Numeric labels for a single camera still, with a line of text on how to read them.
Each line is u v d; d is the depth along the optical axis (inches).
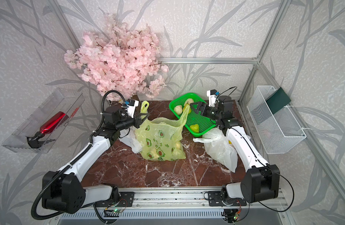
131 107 26.9
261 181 15.9
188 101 42.9
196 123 41.0
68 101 32.5
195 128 37.9
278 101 28.8
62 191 15.5
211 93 27.6
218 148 31.7
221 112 23.5
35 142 23.1
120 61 29.1
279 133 23.9
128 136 28.1
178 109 42.5
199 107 26.7
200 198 29.7
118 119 25.4
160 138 29.0
